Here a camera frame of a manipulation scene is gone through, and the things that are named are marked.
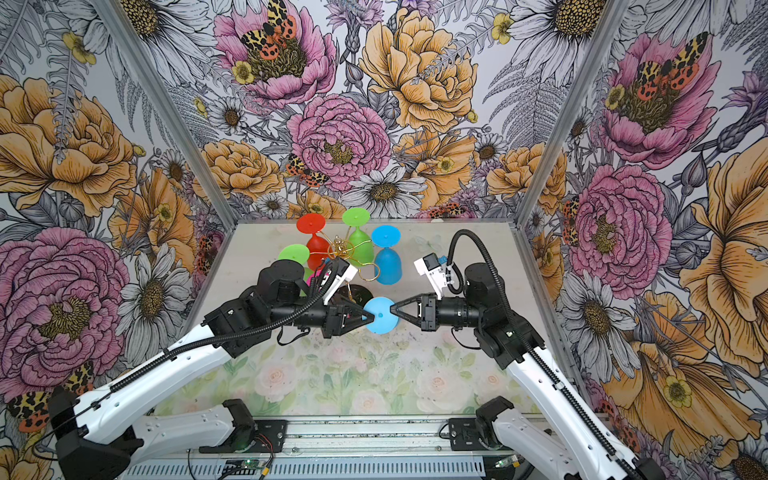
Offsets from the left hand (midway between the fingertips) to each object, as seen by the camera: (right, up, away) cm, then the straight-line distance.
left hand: (368, 326), depth 63 cm
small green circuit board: (-27, -34, +8) cm, 44 cm away
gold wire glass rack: (-8, +16, +11) cm, 21 cm away
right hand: (+6, +1, -1) cm, 6 cm away
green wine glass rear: (-4, +16, +24) cm, 28 cm away
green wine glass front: (-17, +15, +11) cm, 25 cm away
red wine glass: (-15, +16, +22) cm, 31 cm away
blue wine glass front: (+4, +1, -1) cm, 4 cm away
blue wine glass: (+4, +11, +19) cm, 22 cm away
